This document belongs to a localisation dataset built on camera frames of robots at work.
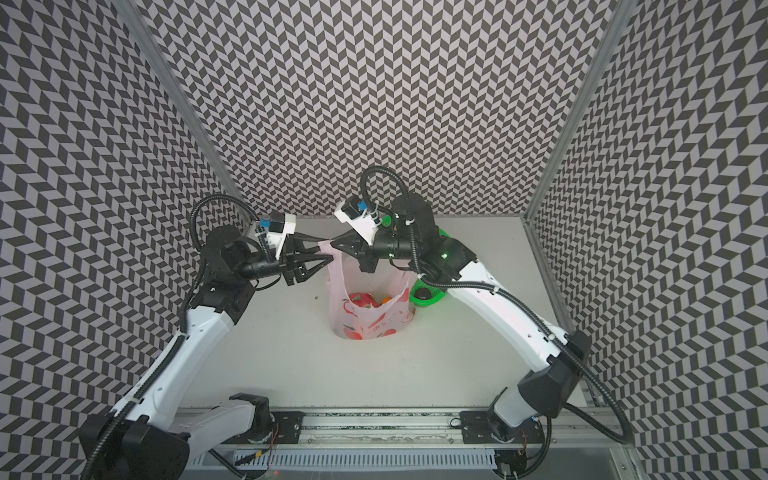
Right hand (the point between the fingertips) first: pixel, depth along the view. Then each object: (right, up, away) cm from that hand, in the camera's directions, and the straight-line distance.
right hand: (334, 253), depth 61 cm
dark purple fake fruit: (+21, -14, +33) cm, 41 cm away
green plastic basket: (+26, -14, +35) cm, 46 cm away
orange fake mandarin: (+9, -15, +28) cm, 33 cm away
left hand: (-1, 0, +2) cm, 3 cm away
